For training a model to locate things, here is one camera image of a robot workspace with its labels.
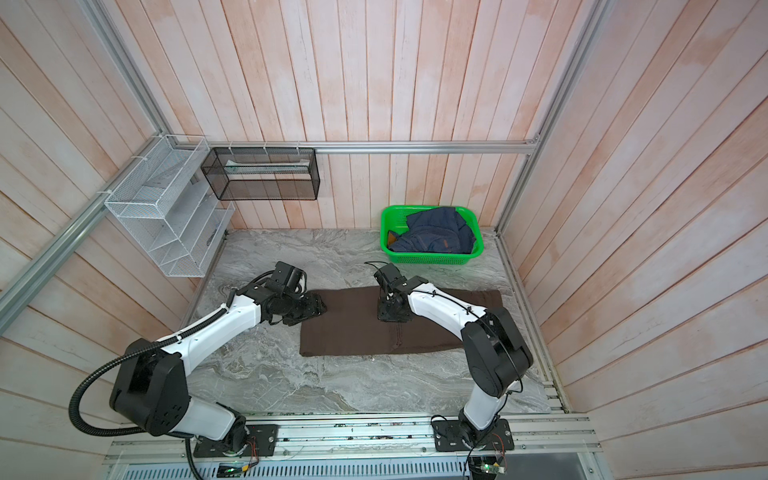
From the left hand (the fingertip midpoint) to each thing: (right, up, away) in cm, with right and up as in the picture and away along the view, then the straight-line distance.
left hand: (319, 316), depth 86 cm
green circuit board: (+45, -33, -16) cm, 58 cm away
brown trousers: (+8, -4, +7) cm, 11 cm away
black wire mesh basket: (-24, +47, +18) cm, 56 cm away
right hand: (+20, 0, +5) cm, 21 cm away
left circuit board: (-18, -34, -15) cm, 41 cm away
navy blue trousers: (+39, +27, +26) cm, 54 cm away
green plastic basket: (+24, +33, +32) cm, 51 cm away
